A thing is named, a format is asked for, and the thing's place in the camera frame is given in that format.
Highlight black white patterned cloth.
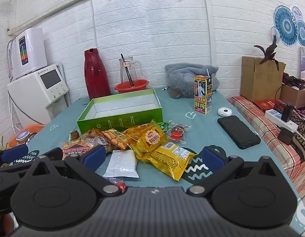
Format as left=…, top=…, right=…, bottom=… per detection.
left=291, top=109, right=305, bottom=162

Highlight red white snack packet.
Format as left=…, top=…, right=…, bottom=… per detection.
left=62, top=138, right=99, bottom=157

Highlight green cardboard box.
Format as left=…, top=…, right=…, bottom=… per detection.
left=77, top=88, right=163, bottom=135

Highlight red clear candy packet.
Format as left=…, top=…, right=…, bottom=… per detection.
left=167, top=122, right=191, bottom=145

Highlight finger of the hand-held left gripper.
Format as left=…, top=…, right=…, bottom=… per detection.
left=0, top=144, right=29, bottom=165
left=0, top=148, right=63, bottom=176

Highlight small black box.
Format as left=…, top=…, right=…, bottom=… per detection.
left=277, top=127, right=294, bottom=146

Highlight green candy packet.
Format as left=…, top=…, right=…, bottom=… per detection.
left=157, top=120, right=173, bottom=132

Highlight small red candy packet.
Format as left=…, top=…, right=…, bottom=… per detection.
left=110, top=179, right=127, bottom=194

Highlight metal flexible hose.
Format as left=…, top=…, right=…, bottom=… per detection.
left=6, top=39, right=18, bottom=82

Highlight red plastic basket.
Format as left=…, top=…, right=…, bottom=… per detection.
left=114, top=79, right=150, bottom=95

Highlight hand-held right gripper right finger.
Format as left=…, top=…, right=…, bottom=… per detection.
left=187, top=146, right=279, bottom=198

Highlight blue paper fans decoration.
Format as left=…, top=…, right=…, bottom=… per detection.
left=272, top=4, right=305, bottom=48

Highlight yellow snack packet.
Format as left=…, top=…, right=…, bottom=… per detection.
left=142, top=143, right=198, bottom=181

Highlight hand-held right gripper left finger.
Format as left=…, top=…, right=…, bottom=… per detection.
left=26, top=145, right=119, bottom=198

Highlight black tangled cables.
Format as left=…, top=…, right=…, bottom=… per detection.
left=274, top=72, right=305, bottom=104

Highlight white wall conduit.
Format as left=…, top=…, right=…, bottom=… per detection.
left=7, top=0, right=145, bottom=35

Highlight checked blanket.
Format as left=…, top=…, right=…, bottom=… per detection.
left=227, top=95, right=305, bottom=196

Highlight grey plush blanket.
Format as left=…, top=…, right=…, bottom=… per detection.
left=164, top=63, right=220, bottom=99

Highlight yellow bread packet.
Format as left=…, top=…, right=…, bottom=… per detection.
left=125, top=119, right=168, bottom=160

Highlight glass pitcher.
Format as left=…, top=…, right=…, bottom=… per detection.
left=119, top=57, right=143, bottom=85

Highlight purple leaf plant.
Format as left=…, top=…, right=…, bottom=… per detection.
left=253, top=35, right=280, bottom=71

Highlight orange plastic basin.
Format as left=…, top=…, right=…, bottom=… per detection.
left=7, top=124, right=47, bottom=151

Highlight black stirring stick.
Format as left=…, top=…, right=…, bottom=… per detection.
left=120, top=53, right=134, bottom=88

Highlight large cardboard box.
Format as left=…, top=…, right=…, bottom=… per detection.
left=240, top=56, right=286, bottom=102

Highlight white appliance with screen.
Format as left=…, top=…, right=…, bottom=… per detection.
left=7, top=64, right=69, bottom=127

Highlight black charger adapter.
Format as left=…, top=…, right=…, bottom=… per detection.
left=280, top=104, right=294, bottom=123

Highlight white power strip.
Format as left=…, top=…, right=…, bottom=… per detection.
left=265, top=108, right=299, bottom=133

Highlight white wall cable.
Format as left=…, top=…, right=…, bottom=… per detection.
left=201, top=0, right=213, bottom=79
left=91, top=0, right=97, bottom=53

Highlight teal tablecloth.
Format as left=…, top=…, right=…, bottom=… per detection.
left=24, top=88, right=305, bottom=230

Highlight red thermos jug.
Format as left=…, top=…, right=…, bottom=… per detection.
left=84, top=49, right=111, bottom=101

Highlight small cardboard box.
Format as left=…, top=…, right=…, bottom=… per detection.
left=280, top=82, right=305, bottom=109

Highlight orange cracker packet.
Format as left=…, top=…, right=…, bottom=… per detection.
left=82, top=128, right=129, bottom=153

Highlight white water ionizer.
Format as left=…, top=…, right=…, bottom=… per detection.
left=15, top=28, right=48, bottom=80

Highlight white cracker packet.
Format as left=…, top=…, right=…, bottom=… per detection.
left=102, top=150, right=139, bottom=179

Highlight drink carton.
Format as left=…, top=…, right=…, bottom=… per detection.
left=193, top=75, right=214, bottom=115

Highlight red booklet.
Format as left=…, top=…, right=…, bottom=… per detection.
left=252, top=99, right=282, bottom=111

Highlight black smartphone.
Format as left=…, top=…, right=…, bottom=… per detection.
left=217, top=115, right=262, bottom=150

